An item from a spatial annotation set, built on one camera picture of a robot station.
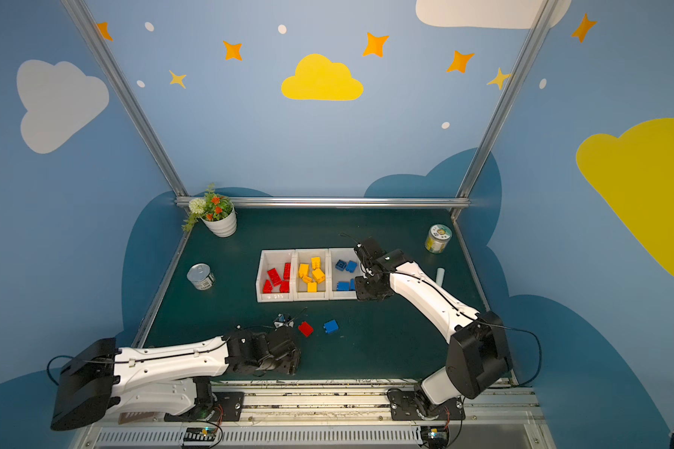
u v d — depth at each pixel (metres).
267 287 0.96
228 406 0.76
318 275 0.99
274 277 0.99
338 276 1.01
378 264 0.59
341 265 1.01
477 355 0.43
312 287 0.96
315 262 1.01
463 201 1.17
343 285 0.98
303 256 0.99
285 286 0.96
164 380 0.47
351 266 1.04
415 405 0.75
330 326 0.88
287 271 0.98
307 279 0.98
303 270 0.99
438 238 1.04
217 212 1.04
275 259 1.03
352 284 0.98
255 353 0.60
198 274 0.96
